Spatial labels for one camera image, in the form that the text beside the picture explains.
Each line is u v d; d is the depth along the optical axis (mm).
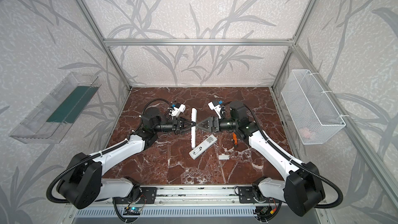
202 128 637
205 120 634
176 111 715
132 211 713
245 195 737
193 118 697
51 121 630
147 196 736
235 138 916
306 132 723
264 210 752
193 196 753
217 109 680
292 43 937
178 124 659
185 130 707
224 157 865
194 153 862
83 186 412
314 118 606
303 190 398
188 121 693
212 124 619
